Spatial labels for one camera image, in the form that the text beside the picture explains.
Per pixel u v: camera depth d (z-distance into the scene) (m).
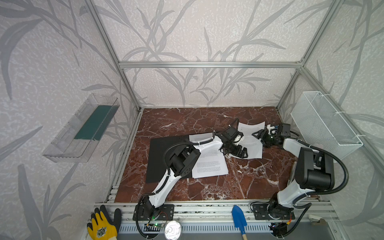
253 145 0.95
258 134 0.88
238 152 0.82
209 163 0.91
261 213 0.73
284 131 0.76
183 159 0.58
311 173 0.47
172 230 0.65
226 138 0.76
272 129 0.87
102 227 0.68
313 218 0.71
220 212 0.75
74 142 0.64
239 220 0.72
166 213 0.72
